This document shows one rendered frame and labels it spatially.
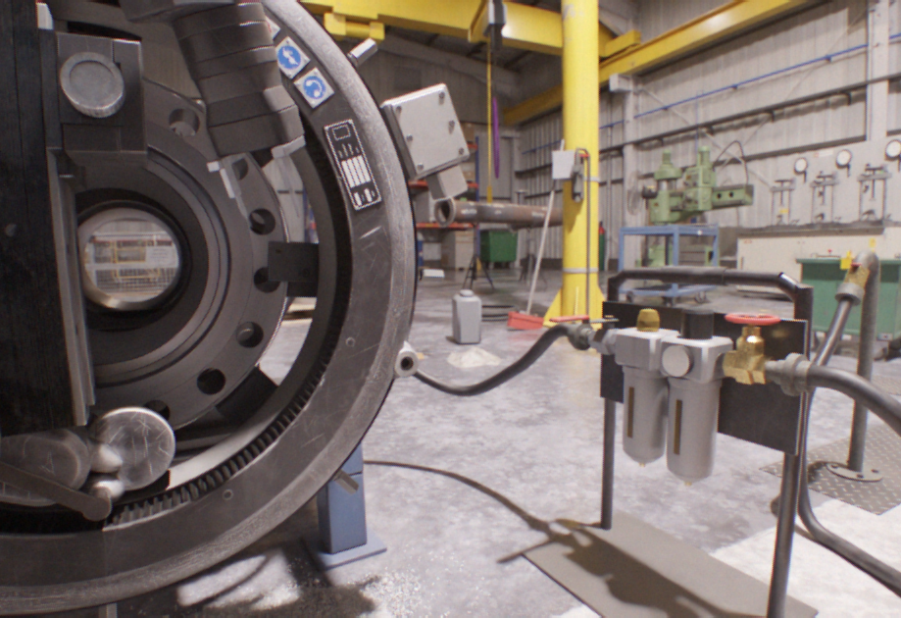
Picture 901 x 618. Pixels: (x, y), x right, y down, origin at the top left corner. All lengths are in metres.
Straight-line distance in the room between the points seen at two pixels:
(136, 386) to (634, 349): 0.74
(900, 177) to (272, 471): 6.54
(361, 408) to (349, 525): 0.50
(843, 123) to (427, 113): 11.49
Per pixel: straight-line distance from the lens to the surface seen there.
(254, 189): 0.72
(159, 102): 0.72
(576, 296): 4.00
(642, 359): 0.90
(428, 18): 13.15
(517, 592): 1.02
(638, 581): 1.07
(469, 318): 3.25
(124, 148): 0.51
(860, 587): 1.22
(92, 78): 0.49
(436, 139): 0.71
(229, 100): 0.49
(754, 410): 0.91
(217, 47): 0.47
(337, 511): 1.08
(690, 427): 0.88
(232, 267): 0.70
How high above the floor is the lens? 0.60
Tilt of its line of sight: 6 degrees down
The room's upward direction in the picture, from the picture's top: 1 degrees counter-clockwise
